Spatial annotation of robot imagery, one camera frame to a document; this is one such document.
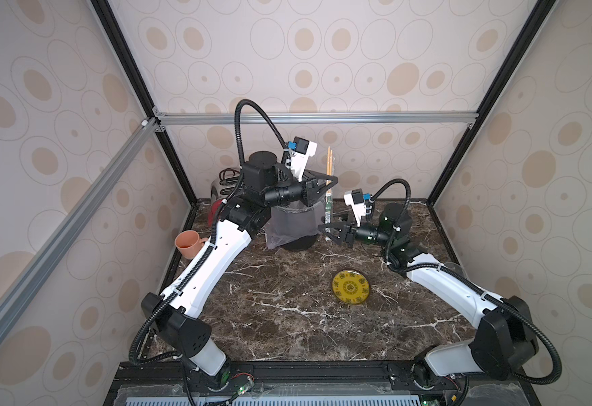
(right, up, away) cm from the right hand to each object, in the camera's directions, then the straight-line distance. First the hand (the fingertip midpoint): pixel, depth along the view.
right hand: (331, 222), depth 70 cm
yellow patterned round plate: (+9, -24, +22) cm, 33 cm away
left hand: (+1, +10, -12) cm, 15 cm away
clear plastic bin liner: (-11, 0, +15) cm, 19 cm away
